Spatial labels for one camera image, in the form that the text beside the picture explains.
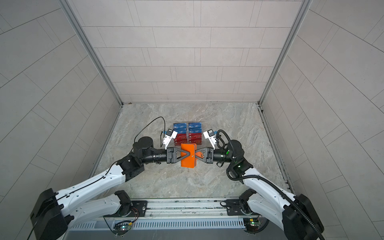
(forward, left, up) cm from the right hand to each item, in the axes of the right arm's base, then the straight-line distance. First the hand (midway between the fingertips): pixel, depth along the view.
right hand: (194, 160), depth 64 cm
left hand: (+1, +2, +1) cm, 2 cm away
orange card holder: (-1, +2, 0) cm, 2 cm away
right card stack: (+25, -1, -17) cm, 30 cm away
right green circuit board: (-22, -25, -25) cm, 41 cm away
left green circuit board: (-20, +34, -21) cm, 44 cm away
